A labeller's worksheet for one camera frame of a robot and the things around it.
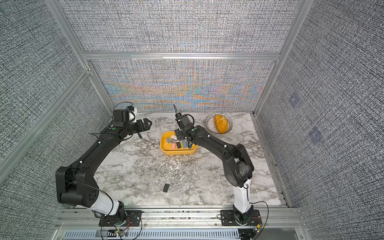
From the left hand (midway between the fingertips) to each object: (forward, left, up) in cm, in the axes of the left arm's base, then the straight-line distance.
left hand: (147, 122), depth 86 cm
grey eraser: (+1, -9, -21) cm, 23 cm away
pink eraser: (-4, -13, -21) cm, 25 cm away
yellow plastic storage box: (-6, -9, -20) cm, 23 cm away
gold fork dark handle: (+6, +11, -21) cm, 25 cm away
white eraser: (+1, -14, -17) cm, 22 cm away
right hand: (0, -20, -5) cm, 20 cm away
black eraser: (-31, -10, -21) cm, 39 cm away
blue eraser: (-4, -20, -20) cm, 29 cm away
